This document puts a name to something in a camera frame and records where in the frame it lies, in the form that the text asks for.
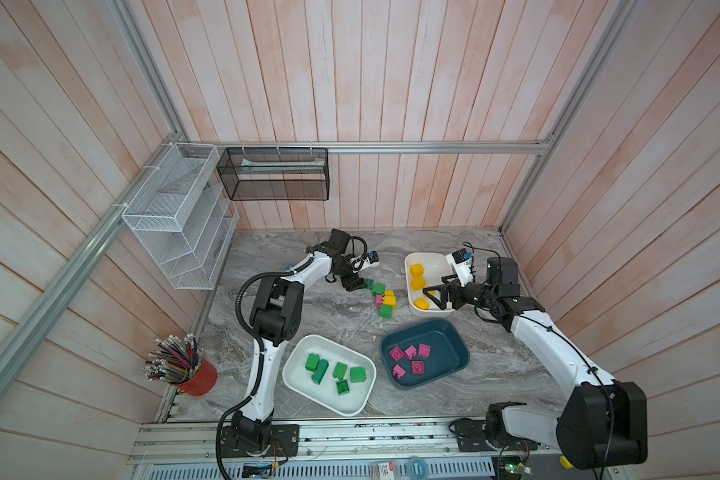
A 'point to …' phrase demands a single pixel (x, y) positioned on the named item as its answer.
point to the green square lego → (342, 387)
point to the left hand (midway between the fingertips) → (360, 277)
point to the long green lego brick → (320, 371)
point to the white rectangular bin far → (425, 270)
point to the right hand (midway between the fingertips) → (435, 283)
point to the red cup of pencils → (178, 359)
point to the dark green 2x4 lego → (370, 283)
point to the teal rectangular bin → (449, 352)
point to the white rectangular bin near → (329, 373)
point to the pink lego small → (424, 350)
